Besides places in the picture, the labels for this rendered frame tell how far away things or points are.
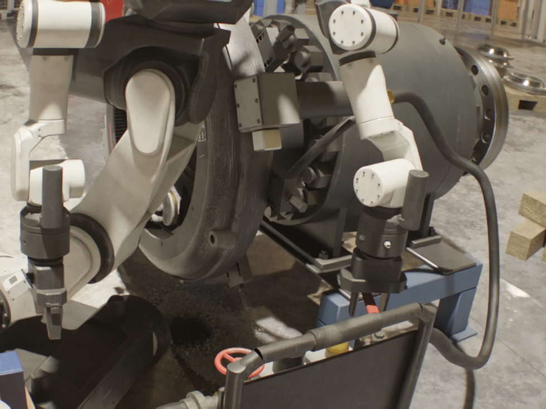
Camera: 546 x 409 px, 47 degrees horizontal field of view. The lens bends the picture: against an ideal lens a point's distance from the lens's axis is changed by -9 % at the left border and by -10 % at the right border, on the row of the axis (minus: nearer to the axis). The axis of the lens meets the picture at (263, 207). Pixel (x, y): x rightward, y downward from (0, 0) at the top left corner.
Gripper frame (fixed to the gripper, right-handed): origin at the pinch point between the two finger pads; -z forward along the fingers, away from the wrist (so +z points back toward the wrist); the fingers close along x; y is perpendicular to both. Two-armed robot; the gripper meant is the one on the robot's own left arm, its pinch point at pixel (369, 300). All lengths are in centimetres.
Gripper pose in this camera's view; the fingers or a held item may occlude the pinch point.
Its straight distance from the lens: 123.2
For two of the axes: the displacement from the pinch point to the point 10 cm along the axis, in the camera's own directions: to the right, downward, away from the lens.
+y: -0.5, -3.9, 9.2
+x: 9.9, 0.7, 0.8
